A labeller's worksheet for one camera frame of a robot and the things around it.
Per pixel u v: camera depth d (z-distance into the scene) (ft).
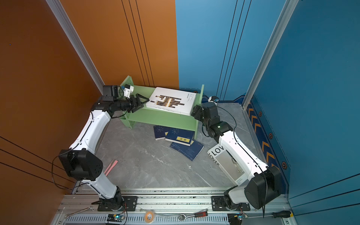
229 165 2.72
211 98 2.27
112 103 1.99
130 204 2.40
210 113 1.84
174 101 2.71
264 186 1.27
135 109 2.39
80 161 1.45
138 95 2.33
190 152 2.99
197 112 2.27
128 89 2.43
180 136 3.16
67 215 2.32
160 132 3.36
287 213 2.24
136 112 2.58
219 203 2.38
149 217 2.30
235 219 2.31
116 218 2.32
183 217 2.26
